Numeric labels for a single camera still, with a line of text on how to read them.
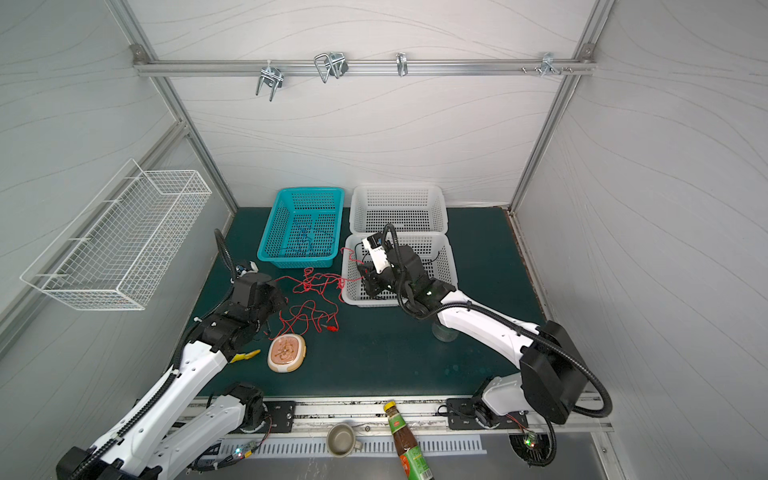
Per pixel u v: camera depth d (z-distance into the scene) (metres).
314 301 0.93
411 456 0.65
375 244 0.67
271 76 0.80
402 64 0.78
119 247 0.69
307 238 1.11
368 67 0.78
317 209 1.18
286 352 0.82
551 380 0.42
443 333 0.86
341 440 0.70
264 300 0.61
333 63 0.76
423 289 0.61
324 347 0.85
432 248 0.99
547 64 0.77
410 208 1.11
